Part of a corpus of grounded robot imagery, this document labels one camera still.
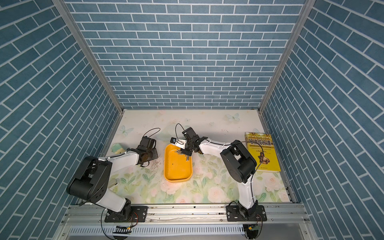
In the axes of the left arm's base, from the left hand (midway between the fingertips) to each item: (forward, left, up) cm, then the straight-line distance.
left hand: (157, 153), depth 95 cm
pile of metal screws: (+1, -14, 0) cm, 15 cm away
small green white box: (0, +23, +6) cm, 24 cm away
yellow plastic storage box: (-8, -14, -1) cm, 16 cm away
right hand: (+4, -17, +4) cm, 18 cm away
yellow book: (+3, -68, +4) cm, 69 cm away
